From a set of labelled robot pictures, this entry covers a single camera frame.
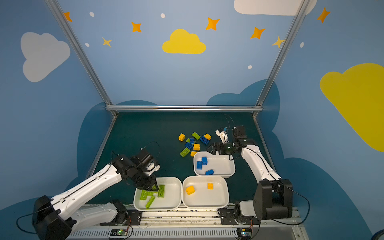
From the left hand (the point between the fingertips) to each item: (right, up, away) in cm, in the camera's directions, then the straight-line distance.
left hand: (155, 187), depth 73 cm
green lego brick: (-8, -7, +7) cm, 13 cm away
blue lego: (+22, +7, +18) cm, 29 cm away
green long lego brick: (+21, +24, +34) cm, 47 cm away
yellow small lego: (+29, -4, +11) cm, 31 cm away
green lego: (+1, -6, +9) cm, 10 cm away
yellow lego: (+17, -5, +9) cm, 20 cm away
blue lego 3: (+15, +18, +28) cm, 36 cm away
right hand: (+31, +18, +10) cm, 37 cm away
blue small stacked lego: (+18, +21, +28) cm, 40 cm away
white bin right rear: (+38, +6, +20) cm, 43 cm away
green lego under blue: (+15, +21, +31) cm, 40 cm away
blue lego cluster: (+26, +9, +20) cm, 34 cm away
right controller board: (+44, -22, -1) cm, 49 cm away
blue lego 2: (+29, +3, +15) cm, 32 cm away
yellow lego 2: (+19, +13, +24) cm, 33 cm away
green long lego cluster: (0, +1, -2) cm, 2 cm away
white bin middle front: (+25, -7, +9) cm, 28 cm away
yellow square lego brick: (+29, +24, +31) cm, 49 cm away
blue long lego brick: (+27, +21, +31) cm, 46 cm away
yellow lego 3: (+21, +17, +26) cm, 37 cm away
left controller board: (-17, -21, -2) cm, 27 cm away
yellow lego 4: (+10, +23, +31) cm, 40 cm away
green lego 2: (-4, -9, +4) cm, 11 cm away
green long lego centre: (+13, +14, +25) cm, 31 cm away
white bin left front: (+7, -10, +6) cm, 14 cm away
